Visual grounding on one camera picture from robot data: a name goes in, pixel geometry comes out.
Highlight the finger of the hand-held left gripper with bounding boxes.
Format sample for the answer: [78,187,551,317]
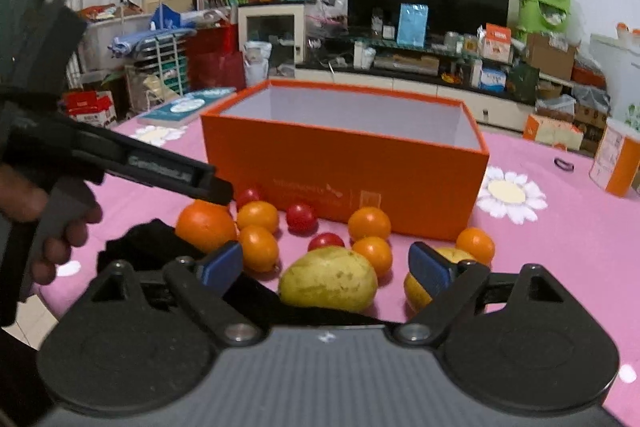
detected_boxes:
[189,176,236,206]

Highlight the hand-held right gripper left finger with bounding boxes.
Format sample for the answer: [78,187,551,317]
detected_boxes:
[90,241,263,348]

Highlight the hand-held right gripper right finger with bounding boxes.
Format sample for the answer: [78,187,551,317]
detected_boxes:
[392,241,566,348]

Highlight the round yellow pear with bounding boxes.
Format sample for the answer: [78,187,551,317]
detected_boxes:
[404,247,478,313]

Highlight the red tomato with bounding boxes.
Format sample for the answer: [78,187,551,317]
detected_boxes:
[286,202,319,235]
[307,232,346,254]
[234,186,268,210]

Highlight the large orange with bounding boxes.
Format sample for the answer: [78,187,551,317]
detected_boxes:
[175,199,238,254]

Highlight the small orange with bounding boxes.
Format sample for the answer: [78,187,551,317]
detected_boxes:
[238,225,280,273]
[236,201,280,234]
[352,237,394,278]
[348,207,392,242]
[456,227,496,267]

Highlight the orange cardboard box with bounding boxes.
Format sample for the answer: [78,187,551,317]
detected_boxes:
[200,79,490,235]

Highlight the person's left hand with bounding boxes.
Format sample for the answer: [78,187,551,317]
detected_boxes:
[0,166,104,286]

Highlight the red and white carton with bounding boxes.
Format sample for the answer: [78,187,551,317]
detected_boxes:
[64,91,118,128]

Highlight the teal book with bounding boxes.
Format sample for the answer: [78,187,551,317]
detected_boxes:
[137,88,236,128]

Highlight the large red paper bag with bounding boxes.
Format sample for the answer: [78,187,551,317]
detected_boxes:
[189,51,247,92]

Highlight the pink flower tablecloth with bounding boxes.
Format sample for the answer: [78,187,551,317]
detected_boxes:
[30,114,640,427]

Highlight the metal shopping cart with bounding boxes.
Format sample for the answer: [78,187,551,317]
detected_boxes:
[112,0,193,108]

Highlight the white plastic bag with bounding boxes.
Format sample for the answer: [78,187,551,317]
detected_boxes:
[243,41,273,88]

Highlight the small red paper bag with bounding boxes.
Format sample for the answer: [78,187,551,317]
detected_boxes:
[186,24,240,55]

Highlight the white television stand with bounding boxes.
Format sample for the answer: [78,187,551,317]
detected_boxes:
[295,34,538,132]

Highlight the orange and white carton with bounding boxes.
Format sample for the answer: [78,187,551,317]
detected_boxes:
[522,113,585,152]

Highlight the white glass-door cabinet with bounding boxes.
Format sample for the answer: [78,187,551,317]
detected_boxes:
[237,3,306,68]

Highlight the orange and white canister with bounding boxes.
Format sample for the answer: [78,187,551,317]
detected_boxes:
[589,117,640,198]

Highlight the white box with orange top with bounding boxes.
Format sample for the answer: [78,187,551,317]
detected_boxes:
[477,24,513,62]

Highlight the brown cardboard box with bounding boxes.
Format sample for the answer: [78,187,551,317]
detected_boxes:
[527,32,578,80]

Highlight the blue packet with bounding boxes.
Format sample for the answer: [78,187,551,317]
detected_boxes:
[397,3,430,48]

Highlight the green stacking bins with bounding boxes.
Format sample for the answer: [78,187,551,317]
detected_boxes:
[517,0,573,42]

